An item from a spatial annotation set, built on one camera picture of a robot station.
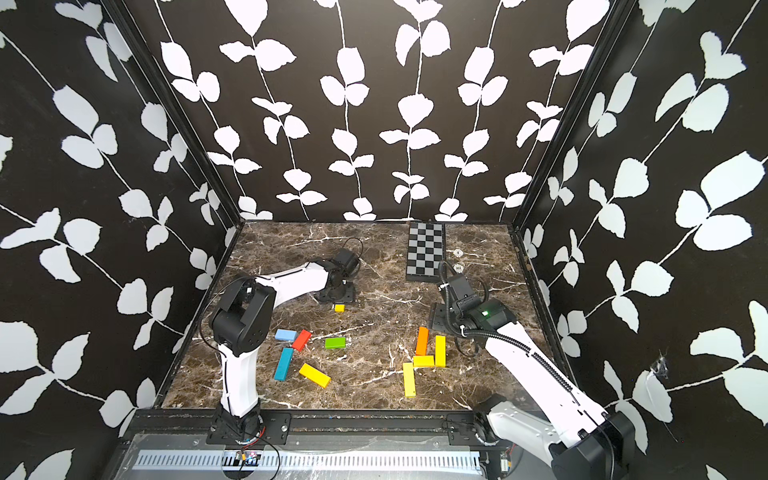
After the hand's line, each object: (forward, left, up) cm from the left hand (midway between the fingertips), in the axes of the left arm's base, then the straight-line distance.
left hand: (346, 294), depth 98 cm
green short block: (-16, +3, -2) cm, 16 cm away
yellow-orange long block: (-25, +8, -1) cm, 27 cm away
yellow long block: (-5, +2, -1) cm, 5 cm away
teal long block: (-22, +17, -1) cm, 28 cm away
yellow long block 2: (-28, -19, -1) cm, 34 cm away
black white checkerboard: (+18, -29, 0) cm, 34 cm away
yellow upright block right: (-20, -29, 0) cm, 35 cm away
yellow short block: (-23, -23, -1) cm, 33 cm away
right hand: (-16, -26, +14) cm, 33 cm away
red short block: (-15, +13, -1) cm, 20 cm away
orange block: (-19, -23, -1) cm, 30 cm away
